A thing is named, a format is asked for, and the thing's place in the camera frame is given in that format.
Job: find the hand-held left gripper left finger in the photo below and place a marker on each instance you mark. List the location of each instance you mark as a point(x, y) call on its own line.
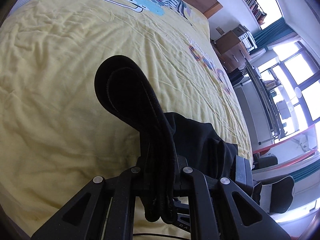
point(127, 182)

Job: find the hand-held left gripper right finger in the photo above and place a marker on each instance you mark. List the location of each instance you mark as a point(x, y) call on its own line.
point(195, 180)

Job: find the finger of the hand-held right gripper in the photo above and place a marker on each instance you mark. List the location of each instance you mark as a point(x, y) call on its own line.
point(243, 170)

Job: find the black pants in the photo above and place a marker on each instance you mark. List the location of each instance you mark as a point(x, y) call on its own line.
point(130, 92)

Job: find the black office chair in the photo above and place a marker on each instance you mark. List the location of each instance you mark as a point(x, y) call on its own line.
point(282, 192)

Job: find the white low cabinet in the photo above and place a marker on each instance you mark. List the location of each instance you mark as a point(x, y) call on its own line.
point(250, 110)

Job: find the teal curtain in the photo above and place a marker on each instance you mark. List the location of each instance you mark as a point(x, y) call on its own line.
point(307, 172)
point(275, 33)

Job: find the glass desk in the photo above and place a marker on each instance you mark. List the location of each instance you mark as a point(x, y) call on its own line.
point(265, 97)

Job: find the black bag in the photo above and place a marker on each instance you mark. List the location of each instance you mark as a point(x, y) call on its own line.
point(237, 76)

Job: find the round white lamp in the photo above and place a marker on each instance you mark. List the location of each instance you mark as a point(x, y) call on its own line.
point(298, 92)

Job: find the yellow printed blanket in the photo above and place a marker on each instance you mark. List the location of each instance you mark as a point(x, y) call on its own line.
point(50, 92)

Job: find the wooden drawer cabinet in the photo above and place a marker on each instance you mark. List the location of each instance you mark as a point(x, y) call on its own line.
point(232, 47)

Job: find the white printer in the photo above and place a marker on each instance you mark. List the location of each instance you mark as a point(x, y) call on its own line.
point(247, 38)

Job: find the red rail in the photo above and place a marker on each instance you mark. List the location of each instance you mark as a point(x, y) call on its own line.
point(287, 140)

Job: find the wall switch plate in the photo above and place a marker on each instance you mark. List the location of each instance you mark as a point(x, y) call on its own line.
point(220, 30)

